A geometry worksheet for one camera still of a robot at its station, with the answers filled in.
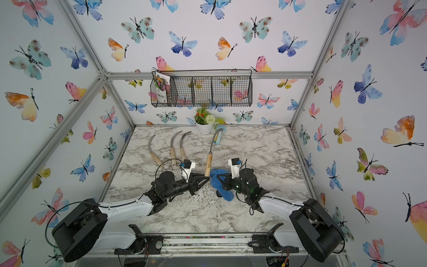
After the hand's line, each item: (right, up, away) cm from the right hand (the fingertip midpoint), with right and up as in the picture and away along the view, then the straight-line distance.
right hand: (219, 175), depth 82 cm
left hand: (-5, 0, -5) cm, 7 cm away
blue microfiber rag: (+4, -10, -1) cm, 11 cm away
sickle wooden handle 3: (-24, +10, +25) cm, 36 cm away
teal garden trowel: (0, +21, +32) cm, 38 cm away
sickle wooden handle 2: (-30, +11, +26) cm, 41 cm away
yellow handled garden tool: (-3, +18, +29) cm, 34 cm away
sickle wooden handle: (-40, +7, +22) cm, 47 cm away
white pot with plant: (-9, +29, +23) cm, 39 cm away
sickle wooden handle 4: (-5, +4, -7) cm, 9 cm away
